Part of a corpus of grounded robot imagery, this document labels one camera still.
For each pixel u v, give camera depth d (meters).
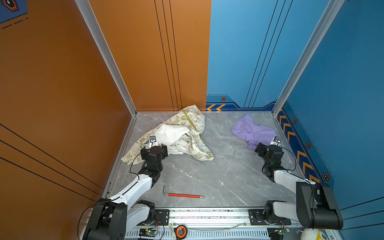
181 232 0.67
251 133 1.02
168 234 0.70
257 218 0.72
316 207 0.42
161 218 0.74
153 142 0.72
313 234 0.63
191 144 0.86
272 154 0.68
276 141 0.77
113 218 0.41
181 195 0.80
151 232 0.70
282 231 0.70
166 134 0.90
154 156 0.64
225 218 0.75
